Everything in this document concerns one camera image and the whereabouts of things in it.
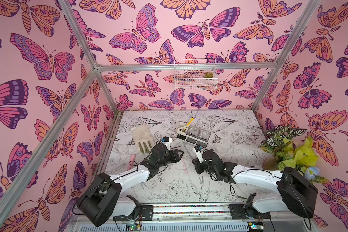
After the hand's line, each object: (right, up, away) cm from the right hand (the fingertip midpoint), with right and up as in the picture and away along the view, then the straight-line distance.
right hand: (193, 159), depth 85 cm
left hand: (-6, +4, -1) cm, 8 cm away
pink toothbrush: (-5, -6, +5) cm, 9 cm away
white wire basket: (+4, +53, +21) cm, 58 cm away
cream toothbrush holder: (+2, +14, +19) cm, 23 cm away
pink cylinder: (-38, -1, +7) cm, 39 cm away
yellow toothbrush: (+3, +24, +31) cm, 40 cm away
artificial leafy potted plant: (+46, +6, -8) cm, 47 cm away
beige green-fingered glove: (-34, +11, +19) cm, 40 cm away
